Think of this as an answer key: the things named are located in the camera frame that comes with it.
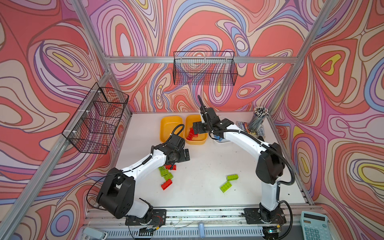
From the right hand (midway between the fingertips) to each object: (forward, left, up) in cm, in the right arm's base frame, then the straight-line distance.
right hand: (201, 128), depth 89 cm
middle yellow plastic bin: (+18, +8, -11) cm, 22 cm away
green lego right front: (-30, -13, -16) cm, 36 cm away
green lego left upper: (-18, +25, -14) cm, 34 cm away
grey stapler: (0, -41, -12) cm, 42 cm away
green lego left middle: (-21, +23, -14) cm, 34 cm away
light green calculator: (-50, -51, -15) cm, 73 cm away
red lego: (+5, +6, -12) cm, 15 cm away
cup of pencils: (+9, -38, +2) cm, 39 cm away
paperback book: (+13, -33, -14) cm, 38 cm away
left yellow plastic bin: (+16, +24, -14) cm, 32 cm away
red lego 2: (-28, +21, -14) cm, 38 cm away
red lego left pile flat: (-17, +21, -15) cm, 31 cm away
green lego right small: (-25, -16, -15) cm, 33 cm away
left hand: (-14, +11, -9) cm, 19 cm away
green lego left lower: (-23, +20, -15) cm, 34 cm away
